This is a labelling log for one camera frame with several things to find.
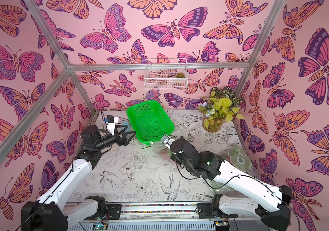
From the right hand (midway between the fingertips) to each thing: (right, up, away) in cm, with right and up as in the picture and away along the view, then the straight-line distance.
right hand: (177, 142), depth 69 cm
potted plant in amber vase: (+29, +20, +20) cm, 40 cm away
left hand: (-23, +6, +6) cm, 25 cm away
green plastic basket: (-19, +11, +45) cm, 50 cm away
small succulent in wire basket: (+3, +40, +24) cm, 47 cm away
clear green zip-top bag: (-10, -4, +7) cm, 12 cm away
